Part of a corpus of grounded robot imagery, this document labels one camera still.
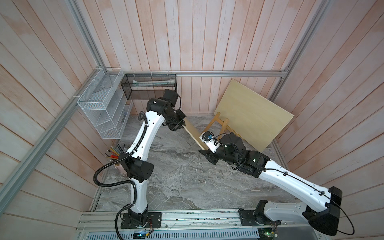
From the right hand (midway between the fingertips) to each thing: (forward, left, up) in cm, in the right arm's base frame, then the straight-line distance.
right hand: (202, 145), depth 71 cm
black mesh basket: (+49, +39, 0) cm, 63 cm away
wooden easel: (+18, -14, -8) cm, 24 cm away
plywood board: (+27, -32, -8) cm, 43 cm away
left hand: (+11, +8, +1) cm, 14 cm away
